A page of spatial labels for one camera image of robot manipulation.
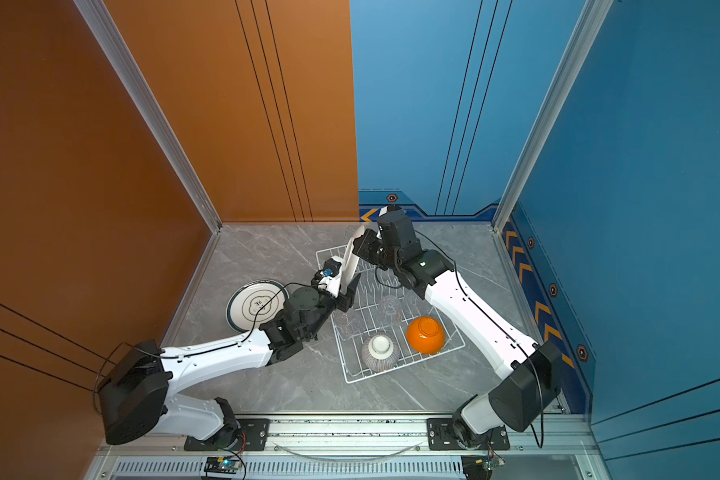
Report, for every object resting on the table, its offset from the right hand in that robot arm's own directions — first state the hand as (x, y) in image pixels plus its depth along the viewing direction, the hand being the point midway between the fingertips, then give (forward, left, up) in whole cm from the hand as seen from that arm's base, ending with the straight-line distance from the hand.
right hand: (349, 241), depth 73 cm
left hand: (-4, 0, -7) cm, 7 cm away
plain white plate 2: (-5, 0, -2) cm, 6 cm away
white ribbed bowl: (-19, -8, -24) cm, 31 cm away
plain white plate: (0, +36, -29) cm, 47 cm away
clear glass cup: (-3, -11, -29) cm, 31 cm away
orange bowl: (-13, -20, -24) cm, 34 cm away
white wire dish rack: (-8, -9, -28) cm, 31 cm away
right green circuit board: (-43, -31, -34) cm, 63 cm away
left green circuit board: (-42, +30, -32) cm, 61 cm away
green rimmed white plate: (-2, +36, -29) cm, 46 cm away
